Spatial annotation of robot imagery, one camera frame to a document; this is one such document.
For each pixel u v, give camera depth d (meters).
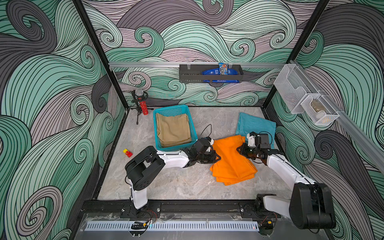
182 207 0.74
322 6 0.71
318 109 0.66
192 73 0.95
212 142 0.83
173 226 0.70
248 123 1.07
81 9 0.71
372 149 0.50
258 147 0.70
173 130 1.01
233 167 0.85
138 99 0.95
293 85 0.78
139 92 0.92
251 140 0.79
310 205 0.40
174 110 1.10
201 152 0.70
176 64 0.95
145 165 0.51
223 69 0.90
